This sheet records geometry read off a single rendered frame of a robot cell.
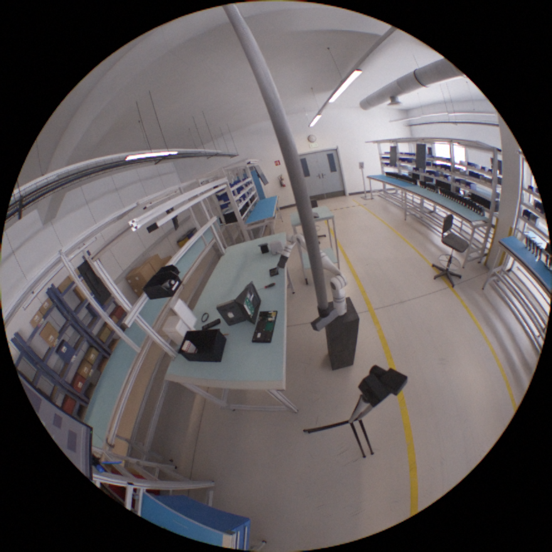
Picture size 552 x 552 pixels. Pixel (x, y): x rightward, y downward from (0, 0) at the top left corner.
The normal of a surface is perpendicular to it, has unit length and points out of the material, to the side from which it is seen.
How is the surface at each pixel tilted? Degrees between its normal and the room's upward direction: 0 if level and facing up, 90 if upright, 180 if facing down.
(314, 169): 90
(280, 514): 0
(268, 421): 0
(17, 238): 90
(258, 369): 0
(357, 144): 90
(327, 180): 90
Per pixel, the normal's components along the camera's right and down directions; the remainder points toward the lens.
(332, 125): -0.04, 0.60
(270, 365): -0.28, -0.78
